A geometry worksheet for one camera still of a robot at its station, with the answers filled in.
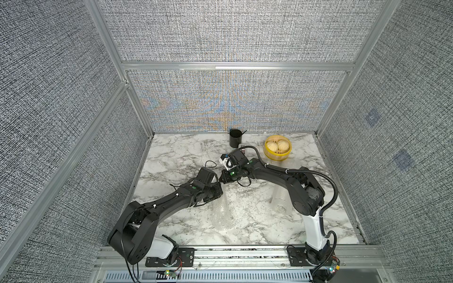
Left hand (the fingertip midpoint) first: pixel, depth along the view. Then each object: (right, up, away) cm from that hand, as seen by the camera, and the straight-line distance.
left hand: (227, 191), depth 86 cm
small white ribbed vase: (-1, -9, -7) cm, 11 cm away
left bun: (+28, +23, +20) cm, 41 cm away
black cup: (+6, +28, +24) cm, 37 cm away
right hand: (-4, +7, +5) cm, 10 cm away
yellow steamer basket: (+31, +17, +18) cm, 39 cm away
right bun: (+34, +23, +21) cm, 46 cm away
